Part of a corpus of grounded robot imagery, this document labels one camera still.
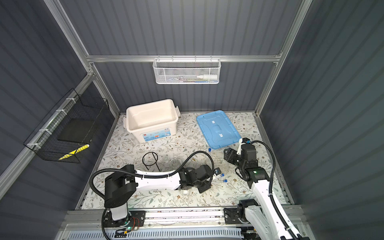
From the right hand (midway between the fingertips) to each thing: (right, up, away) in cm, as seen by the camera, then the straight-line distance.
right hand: (230, 153), depth 80 cm
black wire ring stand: (-42, -6, +3) cm, 42 cm away
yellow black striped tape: (-75, +3, -10) cm, 76 cm away
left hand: (-11, -15, +1) cm, 19 cm away
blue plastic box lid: (-3, +12, +30) cm, 32 cm away
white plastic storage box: (-50, +19, +29) cm, 61 cm away
